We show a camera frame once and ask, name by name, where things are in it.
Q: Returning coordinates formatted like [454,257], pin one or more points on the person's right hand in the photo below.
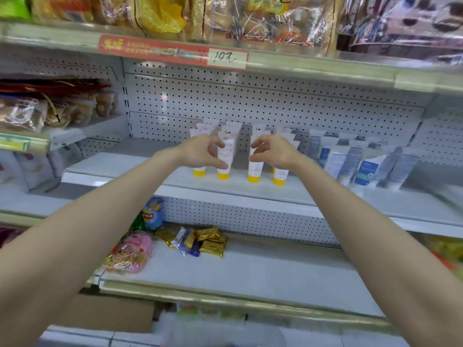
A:
[280,153]

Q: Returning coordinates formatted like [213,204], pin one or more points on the person's left hand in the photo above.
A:
[200,153]

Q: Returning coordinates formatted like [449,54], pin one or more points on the row of yellow cap tubes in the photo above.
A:
[228,151]

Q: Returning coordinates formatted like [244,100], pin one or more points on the group of blue-labelled white tubes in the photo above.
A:
[365,166]

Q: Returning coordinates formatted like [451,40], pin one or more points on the person's right forearm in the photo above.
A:
[379,249]

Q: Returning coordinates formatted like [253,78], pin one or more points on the person's left forearm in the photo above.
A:
[72,249]

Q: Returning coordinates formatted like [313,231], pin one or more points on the red shelf label strip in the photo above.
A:
[144,48]

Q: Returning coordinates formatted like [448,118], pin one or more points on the blue chips bag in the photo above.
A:
[153,213]

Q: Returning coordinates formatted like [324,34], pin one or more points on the black green chips bag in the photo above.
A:
[136,224]

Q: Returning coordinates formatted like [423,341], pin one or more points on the blue snack packet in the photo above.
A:
[194,251]

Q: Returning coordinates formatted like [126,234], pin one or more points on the white paper price tag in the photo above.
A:
[227,58]

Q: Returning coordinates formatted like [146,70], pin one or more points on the pink snack bag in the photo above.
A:
[132,251]

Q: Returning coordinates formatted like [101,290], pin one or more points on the white pouch red emblem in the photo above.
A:
[36,169]
[9,173]
[65,158]

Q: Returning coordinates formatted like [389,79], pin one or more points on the brown wrapped goods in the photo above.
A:
[47,108]

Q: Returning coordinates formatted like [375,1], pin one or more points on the brown cardboard sheet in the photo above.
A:
[108,314]

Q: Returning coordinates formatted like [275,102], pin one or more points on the yellow snack bag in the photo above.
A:
[448,254]

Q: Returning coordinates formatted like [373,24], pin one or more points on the purple yellow snack packet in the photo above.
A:
[9,236]

